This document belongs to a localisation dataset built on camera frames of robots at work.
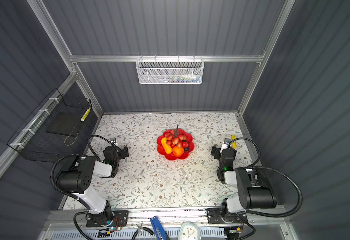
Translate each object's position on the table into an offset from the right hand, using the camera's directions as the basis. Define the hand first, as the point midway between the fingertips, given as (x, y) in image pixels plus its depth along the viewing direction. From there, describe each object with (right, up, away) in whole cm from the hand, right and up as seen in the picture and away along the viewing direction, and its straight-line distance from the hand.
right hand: (225, 147), depth 91 cm
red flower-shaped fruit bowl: (-34, -7, +3) cm, 34 cm away
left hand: (-70, -1, +5) cm, 70 cm away
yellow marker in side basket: (-81, +19, -10) cm, 84 cm away
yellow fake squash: (-36, -1, +5) cm, 37 cm away
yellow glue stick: (0, +7, -14) cm, 15 cm away
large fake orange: (-30, -3, +1) cm, 30 cm away
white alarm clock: (-24, -35, -23) cm, 49 cm away
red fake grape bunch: (-32, +5, -2) cm, 32 cm away
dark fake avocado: (-24, -2, +4) cm, 24 cm away
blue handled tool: (-38, -36, -22) cm, 57 cm away
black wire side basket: (-90, +11, -19) cm, 93 cm away
